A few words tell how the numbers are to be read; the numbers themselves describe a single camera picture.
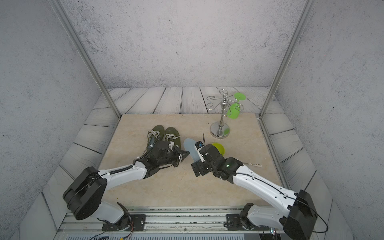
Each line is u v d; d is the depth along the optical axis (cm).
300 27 76
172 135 101
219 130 111
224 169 53
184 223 74
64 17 73
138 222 73
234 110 98
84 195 43
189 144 86
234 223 73
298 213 38
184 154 79
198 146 68
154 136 99
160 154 67
